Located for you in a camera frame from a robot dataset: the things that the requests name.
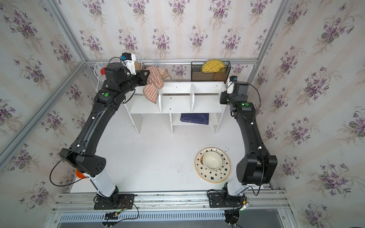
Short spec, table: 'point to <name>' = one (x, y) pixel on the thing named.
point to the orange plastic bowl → (79, 175)
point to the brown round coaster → (219, 76)
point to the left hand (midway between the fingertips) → (152, 72)
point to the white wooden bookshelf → (187, 103)
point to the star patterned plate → (214, 176)
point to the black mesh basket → (197, 76)
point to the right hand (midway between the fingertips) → (226, 93)
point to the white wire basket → (100, 71)
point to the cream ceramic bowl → (212, 160)
